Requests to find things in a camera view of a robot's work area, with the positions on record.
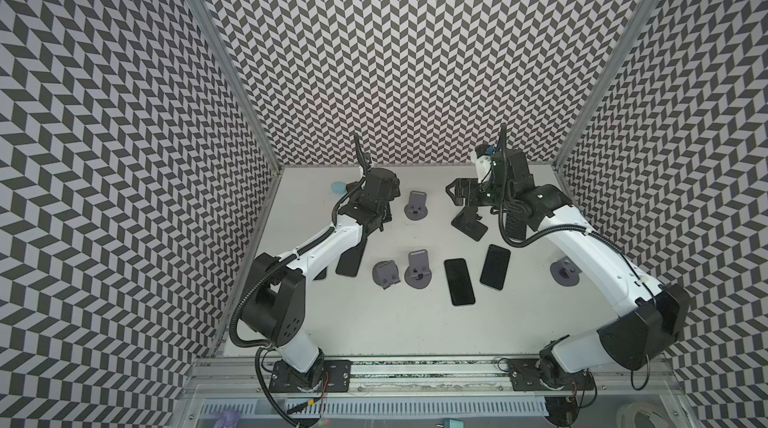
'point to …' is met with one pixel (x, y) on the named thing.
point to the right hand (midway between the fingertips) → (458, 196)
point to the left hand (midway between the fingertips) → (375, 178)
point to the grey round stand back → (416, 209)
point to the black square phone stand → (467, 222)
